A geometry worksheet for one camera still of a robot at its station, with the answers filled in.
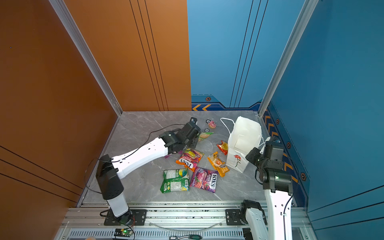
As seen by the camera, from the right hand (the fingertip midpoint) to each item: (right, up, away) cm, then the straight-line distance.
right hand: (250, 150), depth 71 cm
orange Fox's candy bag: (-30, -8, +19) cm, 36 cm away
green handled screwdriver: (-27, -39, -3) cm, 48 cm away
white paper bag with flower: (+4, +5, +19) cm, 20 cm away
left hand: (-27, +6, +10) cm, 29 cm away
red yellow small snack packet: (-8, -2, +26) cm, 27 cm away
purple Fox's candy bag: (-21, -18, +12) cm, 30 cm away
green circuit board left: (-60, -39, 0) cm, 72 cm away
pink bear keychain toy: (-14, +13, +38) cm, 42 cm away
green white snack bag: (-38, -19, +12) cm, 44 cm away
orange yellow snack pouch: (-13, -12, +20) cm, 26 cm away
